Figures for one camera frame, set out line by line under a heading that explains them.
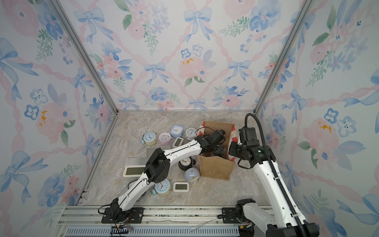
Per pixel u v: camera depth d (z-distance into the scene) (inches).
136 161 62.6
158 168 23.3
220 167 30.2
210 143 28.9
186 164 34.6
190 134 40.1
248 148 21.3
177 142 38.8
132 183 31.5
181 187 32.1
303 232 14.0
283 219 14.9
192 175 31.2
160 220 28.9
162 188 30.9
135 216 28.8
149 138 38.7
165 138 39.5
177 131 40.7
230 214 28.7
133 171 33.2
